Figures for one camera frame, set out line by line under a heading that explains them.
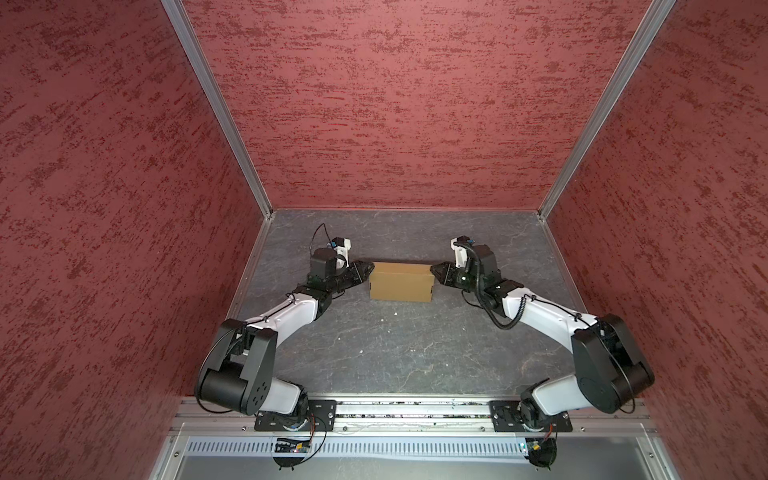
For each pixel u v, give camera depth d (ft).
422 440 2.33
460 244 2.25
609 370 1.42
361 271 2.64
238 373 1.41
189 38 2.44
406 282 2.92
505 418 2.42
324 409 2.49
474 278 2.24
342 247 2.67
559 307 1.74
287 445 2.39
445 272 2.53
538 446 2.35
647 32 2.43
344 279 2.53
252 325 1.55
